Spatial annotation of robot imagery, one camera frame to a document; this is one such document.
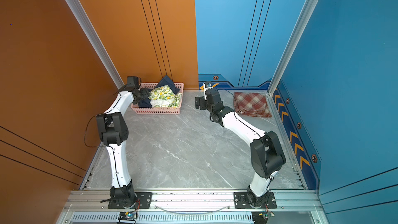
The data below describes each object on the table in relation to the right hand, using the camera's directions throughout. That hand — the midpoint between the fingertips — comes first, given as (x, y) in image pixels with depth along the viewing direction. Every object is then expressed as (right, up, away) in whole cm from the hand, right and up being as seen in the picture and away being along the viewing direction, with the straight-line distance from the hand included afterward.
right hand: (202, 96), depth 88 cm
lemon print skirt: (-27, +1, +18) cm, 32 cm away
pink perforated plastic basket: (-42, -8, +15) cm, 46 cm away
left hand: (-40, +3, +18) cm, 44 cm away
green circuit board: (-34, -56, -17) cm, 68 cm away
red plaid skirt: (+35, -5, +21) cm, 41 cm away
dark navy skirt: (-26, +13, +24) cm, 38 cm away
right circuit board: (+27, -56, -18) cm, 65 cm away
